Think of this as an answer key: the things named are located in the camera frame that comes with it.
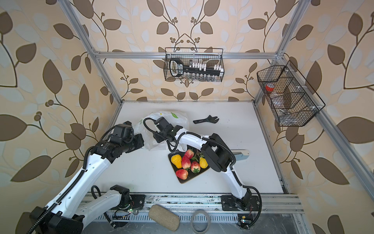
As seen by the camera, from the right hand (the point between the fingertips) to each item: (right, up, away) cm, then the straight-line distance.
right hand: (157, 134), depth 91 cm
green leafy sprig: (+26, -12, -4) cm, 29 cm away
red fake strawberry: (+20, -11, -4) cm, 23 cm away
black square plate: (+22, -22, -9) cm, 33 cm away
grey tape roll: (+30, -37, -24) cm, 53 cm away
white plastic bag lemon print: (+11, +11, -5) cm, 16 cm away
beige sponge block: (+9, -36, -23) cm, 44 cm away
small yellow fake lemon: (+28, -15, -9) cm, 33 cm away
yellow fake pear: (+13, -14, -7) cm, 20 cm away
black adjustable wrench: (+36, +10, +18) cm, 41 cm away
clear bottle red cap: (+70, +20, -10) cm, 74 cm away
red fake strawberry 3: (+24, -17, -10) cm, 31 cm away
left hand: (-3, -1, -14) cm, 14 cm away
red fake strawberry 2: (+19, -15, -8) cm, 25 cm away
